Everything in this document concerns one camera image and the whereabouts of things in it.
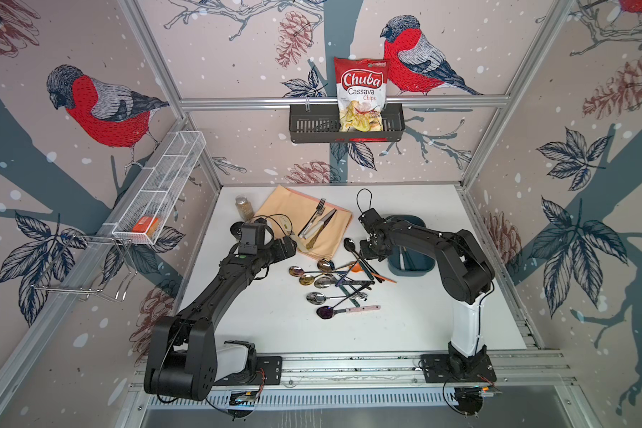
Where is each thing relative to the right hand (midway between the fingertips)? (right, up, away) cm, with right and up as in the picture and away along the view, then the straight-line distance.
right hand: (367, 253), depth 99 cm
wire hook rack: (-66, +5, -42) cm, 79 cm away
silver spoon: (-18, -12, -13) cm, 25 cm away
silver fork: (-19, +16, +12) cm, 27 cm away
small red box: (-62, +13, -32) cm, 71 cm away
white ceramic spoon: (+12, -2, -3) cm, 13 cm away
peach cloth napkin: (-27, +17, +17) cm, 36 cm away
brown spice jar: (-48, +17, +6) cm, 52 cm away
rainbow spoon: (-26, -5, -6) cm, 27 cm away
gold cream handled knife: (-32, +10, +8) cm, 35 cm away
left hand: (-27, +6, -11) cm, 30 cm away
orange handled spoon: (-4, -4, -4) cm, 8 cm away
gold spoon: (-22, -7, -9) cm, 25 cm away
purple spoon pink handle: (-15, -16, -17) cm, 27 cm away
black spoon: (-6, +3, -1) cm, 7 cm away
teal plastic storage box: (+17, -3, -5) cm, 18 cm away
